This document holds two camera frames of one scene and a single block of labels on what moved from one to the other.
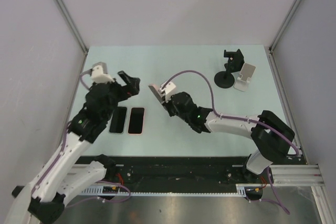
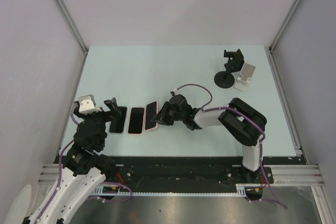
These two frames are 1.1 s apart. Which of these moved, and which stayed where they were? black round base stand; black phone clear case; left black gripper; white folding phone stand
Moved: left black gripper
Stayed: black phone clear case; black round base stand; white folding phone stand
